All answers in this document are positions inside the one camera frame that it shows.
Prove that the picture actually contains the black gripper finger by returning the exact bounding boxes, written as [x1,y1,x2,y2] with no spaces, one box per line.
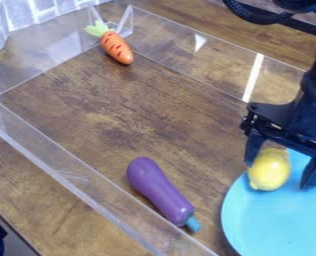
[299,158,316,189]
[244,129,266,166]

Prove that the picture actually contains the purple toy eggplant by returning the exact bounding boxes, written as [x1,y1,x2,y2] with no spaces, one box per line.
[125,157,200,232]

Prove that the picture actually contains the black bar on table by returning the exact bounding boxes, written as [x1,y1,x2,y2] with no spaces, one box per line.
[252,9,316,37]

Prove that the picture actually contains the blue round plastic tray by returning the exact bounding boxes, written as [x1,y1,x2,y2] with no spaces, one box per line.
[220,151,316,256]

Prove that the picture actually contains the orange toy carrot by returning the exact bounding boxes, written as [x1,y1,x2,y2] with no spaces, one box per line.
[84,20,133,65]

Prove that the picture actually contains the yellow toy lemon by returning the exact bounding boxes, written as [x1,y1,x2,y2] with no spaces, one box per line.
[247,148,290,191]

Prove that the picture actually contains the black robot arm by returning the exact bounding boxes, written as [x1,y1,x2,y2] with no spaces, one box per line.
[240,0,316,189]

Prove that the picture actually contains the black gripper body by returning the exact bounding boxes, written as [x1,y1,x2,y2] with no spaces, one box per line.
[240,102,316,157]

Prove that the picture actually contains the white patterned curtain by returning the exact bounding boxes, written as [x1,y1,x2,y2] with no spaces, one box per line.
[0,0,111,50]

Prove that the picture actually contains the clear acrylic enclosure wall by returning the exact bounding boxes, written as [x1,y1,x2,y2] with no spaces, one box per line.
[0,0,316,256]

